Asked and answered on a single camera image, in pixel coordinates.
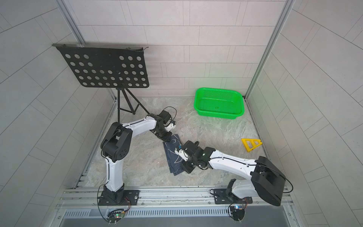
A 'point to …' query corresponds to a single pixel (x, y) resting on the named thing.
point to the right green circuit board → (238, 212)
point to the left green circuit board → (115, 216)
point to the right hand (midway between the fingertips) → (183, 167)
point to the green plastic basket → (218, 102)
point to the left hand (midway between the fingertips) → (170, 138)
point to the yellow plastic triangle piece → (250, 144)
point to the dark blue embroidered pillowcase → (174, 159)
